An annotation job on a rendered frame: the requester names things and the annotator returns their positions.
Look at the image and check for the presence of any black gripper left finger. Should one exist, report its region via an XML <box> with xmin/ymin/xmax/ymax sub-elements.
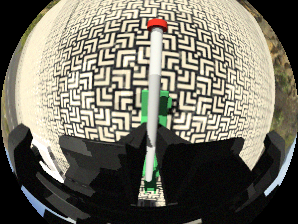
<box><xmin>59</xmin><ymin>121</ymin><xmax>148</xmax><ymax>206</ymax></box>

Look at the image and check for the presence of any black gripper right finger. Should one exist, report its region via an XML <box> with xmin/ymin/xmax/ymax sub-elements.
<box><xmin>156</xmin><ymin>123</ymin><xmax>245</xmax><ymax>206</ymax></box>

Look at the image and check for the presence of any long pin with red cap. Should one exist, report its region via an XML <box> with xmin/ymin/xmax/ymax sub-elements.
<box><xmin>145</xmin><ymin>19</ymin><xmax>168</xmax><ymax>181</ymax></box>

